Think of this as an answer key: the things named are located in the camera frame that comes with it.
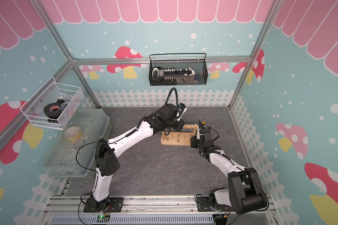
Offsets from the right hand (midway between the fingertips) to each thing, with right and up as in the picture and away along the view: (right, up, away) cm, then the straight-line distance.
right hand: (192, 138), depth 91 cm
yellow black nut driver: (+12, +10, +18) cm, 24 cm away
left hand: (-7, +9, -7) cm, 14 cm away
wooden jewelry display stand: (-8, -1, +3) cm, 9 cm away
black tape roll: (-74, +17, -20) cm, 78 cm away
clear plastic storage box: (-69, -7, -14) cm, 70 cm away
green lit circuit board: (-49, -40, -18) cm, 66 cm away
